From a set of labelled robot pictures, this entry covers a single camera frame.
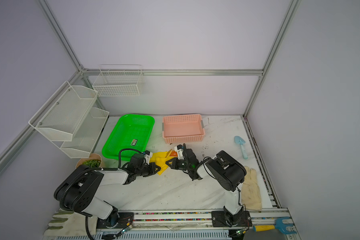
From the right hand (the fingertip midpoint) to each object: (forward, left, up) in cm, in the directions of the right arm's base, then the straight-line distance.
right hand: (165, 163), depth 88 cm
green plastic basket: (+29, +30, -4) cm, 42 cm away
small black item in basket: (+19, +25, -4) cm, 31 cm away
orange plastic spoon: (+9, -4, -4) cm, 11 cm away
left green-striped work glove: (-31, +46, -3) cm, 55 cm away
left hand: (-2, +4, -4) cm, 6 cm away
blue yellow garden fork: (-30, -59, -6) cm, 66 cm away
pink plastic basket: (+31, -10, -4) cm, 33 cm away
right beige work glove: (-17, -48, -5) cm, 51 cm away
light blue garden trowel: (+21, -50, -5) cm, 54 cm away
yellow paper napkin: (+5, +4, -4) cm, 8 cm away
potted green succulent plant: (-1, +40, +5) cm, 41 cm away
